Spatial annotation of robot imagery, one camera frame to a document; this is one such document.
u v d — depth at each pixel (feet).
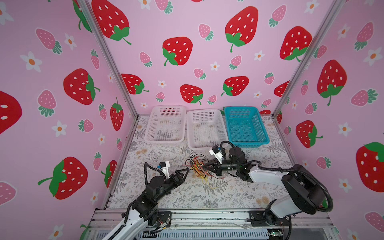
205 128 3.66
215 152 2.36
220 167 2.39
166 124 3.76
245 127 3.76
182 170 2.40
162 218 2.42
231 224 2.40
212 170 2.46
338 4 2.22
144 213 1.88
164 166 2.40
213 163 2.43
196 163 2.61
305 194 1.44
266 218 2.20
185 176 2.34
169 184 2.26
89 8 2.26
